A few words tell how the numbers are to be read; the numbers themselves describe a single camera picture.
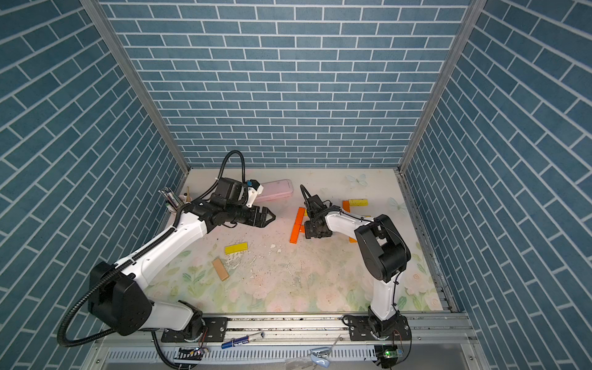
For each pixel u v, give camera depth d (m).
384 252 0.50
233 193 0.63
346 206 1.06
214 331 0.73
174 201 0.92
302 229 0.96
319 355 0.68
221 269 0.87
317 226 0.71
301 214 1.02
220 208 0.58
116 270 0.42
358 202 1.07
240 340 0.71
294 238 0.96
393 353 0.70
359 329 0.73
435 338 0.74
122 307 0.40
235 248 0.91
